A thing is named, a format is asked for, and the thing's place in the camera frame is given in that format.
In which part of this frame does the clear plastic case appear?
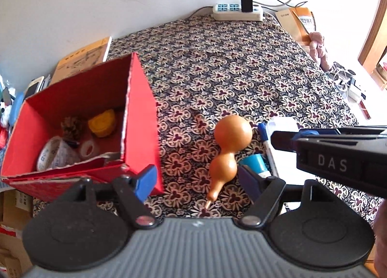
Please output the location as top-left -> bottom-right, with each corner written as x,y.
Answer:
265,116 -> 317,185

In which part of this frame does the blue white marker pen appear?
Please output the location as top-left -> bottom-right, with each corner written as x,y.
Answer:
258,123 -> 279,177

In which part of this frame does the orange gourd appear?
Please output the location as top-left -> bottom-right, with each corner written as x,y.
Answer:
205,115 -> 253,209

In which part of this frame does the blue capped white bottle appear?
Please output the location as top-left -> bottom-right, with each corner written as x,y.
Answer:
239,153 -> 271,178

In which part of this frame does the person's hand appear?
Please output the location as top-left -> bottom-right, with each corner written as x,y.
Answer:
373,201 -> 387,277

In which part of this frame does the small clear tape roll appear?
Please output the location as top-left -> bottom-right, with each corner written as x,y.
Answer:
79,138 -> 100,160

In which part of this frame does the yellow plastic container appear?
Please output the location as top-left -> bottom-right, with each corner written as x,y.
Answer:
88,109 -> 115,138

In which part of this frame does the red cardboard box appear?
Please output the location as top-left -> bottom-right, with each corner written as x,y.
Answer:
1,53 -> 161,201

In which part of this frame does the pink plush bear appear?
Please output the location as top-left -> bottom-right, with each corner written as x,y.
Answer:
309,32 -> 331,72

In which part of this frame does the brown pine cone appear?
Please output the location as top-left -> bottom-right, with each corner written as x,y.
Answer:
61,117 -> 83,141

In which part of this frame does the orange beige envelope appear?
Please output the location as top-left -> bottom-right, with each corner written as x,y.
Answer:
275,7 -> 316,46

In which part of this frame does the floral patterned tablecloth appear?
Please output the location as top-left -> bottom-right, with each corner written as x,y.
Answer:
108,16 -> 357,218

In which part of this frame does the white power strip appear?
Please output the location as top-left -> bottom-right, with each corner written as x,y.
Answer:
212,3 -> 264,22

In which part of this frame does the white smartphone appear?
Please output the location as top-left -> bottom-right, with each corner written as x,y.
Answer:
24,75 -> 45,99

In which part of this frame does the yellow paperback book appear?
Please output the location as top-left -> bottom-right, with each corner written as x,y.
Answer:
50,36 -> 112,85

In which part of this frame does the black charger plug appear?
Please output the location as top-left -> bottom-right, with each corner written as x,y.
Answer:
241,0 -> 253,13

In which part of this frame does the blue glasses case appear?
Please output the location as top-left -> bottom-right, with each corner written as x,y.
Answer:
8,92 -> 24,127

